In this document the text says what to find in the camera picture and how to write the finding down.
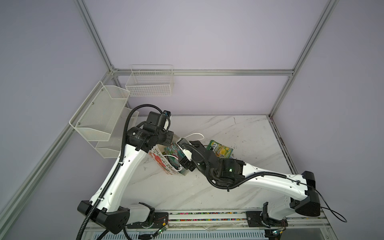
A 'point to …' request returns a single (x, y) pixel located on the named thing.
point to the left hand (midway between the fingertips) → (165, 137)
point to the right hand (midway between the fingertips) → (183, 147)
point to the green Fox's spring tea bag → (222, 151)
